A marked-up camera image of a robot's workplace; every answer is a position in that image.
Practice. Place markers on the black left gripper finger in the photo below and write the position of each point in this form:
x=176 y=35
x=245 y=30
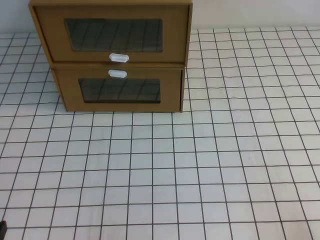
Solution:
x=3 y=227

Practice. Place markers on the white grid tablecloth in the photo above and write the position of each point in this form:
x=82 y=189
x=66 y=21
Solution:
x=240 y=162

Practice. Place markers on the lower white box handle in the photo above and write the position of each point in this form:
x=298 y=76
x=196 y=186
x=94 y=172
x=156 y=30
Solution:
x=117 y=73

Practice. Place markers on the white box handle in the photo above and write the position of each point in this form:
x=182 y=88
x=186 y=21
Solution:
x=119 y=58
x=117 y=73

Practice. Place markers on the upper white box handle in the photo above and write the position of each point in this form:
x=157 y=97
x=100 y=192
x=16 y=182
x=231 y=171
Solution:
x=119 y=58

